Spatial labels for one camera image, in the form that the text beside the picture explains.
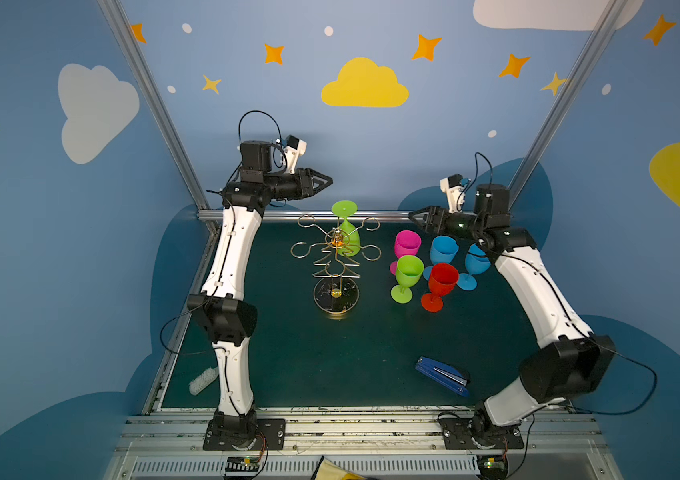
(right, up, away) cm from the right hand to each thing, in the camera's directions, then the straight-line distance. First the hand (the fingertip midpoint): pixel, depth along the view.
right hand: (419, 213), depth 77 cm
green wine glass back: (-18, -8, +8) cm, 21 cm away
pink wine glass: (+1, -7, +22) cm, 24 cm away
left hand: (-24, +9, -1) cm, 26 cm away
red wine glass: (+9, -18, +10) cm, 22 cm away
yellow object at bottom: (-23, -62, -8) cm, 66 cm away
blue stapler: (+8, -45, +5) cm, 46 cm away
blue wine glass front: (+12, -9, +17) cm, 22 cm away
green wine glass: (0, -16, +14) cm, 22 cm away
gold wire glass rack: (-22, -24, +22) cm, 39 cm away
